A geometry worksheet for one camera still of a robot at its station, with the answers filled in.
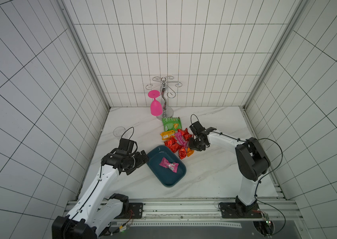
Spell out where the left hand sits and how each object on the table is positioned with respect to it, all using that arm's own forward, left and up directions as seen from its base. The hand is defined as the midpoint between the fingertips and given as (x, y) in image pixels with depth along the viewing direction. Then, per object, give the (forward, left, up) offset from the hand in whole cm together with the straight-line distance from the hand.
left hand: (141, 165), depth 78 cm
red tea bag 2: (+26, -26, -7) cm, 37 cm away
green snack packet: (+33, -16, -6) cm, 37 cm away
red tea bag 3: (+15, -19, -7) cm, 25 cm away
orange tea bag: (+12, -28, -7) cm, 31 cm away
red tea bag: (+18, -15, -7) cm, 25 cm away
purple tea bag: (+20, -22, -6) cm, 30 cm away
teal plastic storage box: (-4, -13, -5) cm, 15 cm away
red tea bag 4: (+11, -23, -8) cm, 27 cm away
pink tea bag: (+4, -13, -6) cm, 14 cm away
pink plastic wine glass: (+36, -6, +8) cm, 38 cm away
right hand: (+15, -26, -8) cm, 31 cm away
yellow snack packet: (+25, -12, -8) cm, 29 cm away
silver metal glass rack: (+46, -13, -7) cm, 49 cm away
